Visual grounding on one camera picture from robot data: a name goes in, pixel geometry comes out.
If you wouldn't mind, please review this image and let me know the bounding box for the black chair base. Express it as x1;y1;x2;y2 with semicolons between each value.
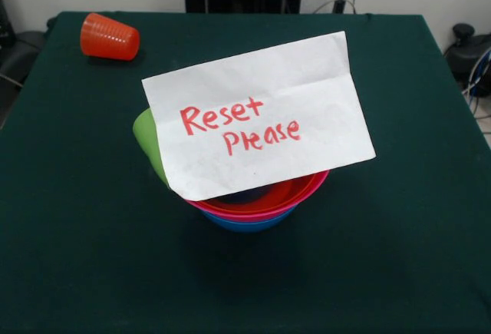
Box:
0;0;53;127
443;22;491;97

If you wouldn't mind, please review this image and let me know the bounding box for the white paper reset sign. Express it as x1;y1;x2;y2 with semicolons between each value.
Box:
140;30;377;201

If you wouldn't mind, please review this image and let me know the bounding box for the red bowl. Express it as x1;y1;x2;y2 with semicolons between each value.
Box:
205;172;321;214

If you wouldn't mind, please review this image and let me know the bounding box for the orange ribbed cup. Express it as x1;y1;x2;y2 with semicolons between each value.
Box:
79;12;141;61

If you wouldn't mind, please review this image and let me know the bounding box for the pink bowl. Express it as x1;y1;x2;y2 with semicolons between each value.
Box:
183;169;331;223

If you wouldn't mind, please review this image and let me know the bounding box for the green cup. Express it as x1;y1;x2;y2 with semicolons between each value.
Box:
132;107;170;190

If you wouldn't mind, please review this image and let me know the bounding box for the blue bowl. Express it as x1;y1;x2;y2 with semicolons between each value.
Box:
201;205;298;234

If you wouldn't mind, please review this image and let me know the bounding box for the dark green tablecloth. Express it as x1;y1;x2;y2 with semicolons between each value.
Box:
0;10;491;334

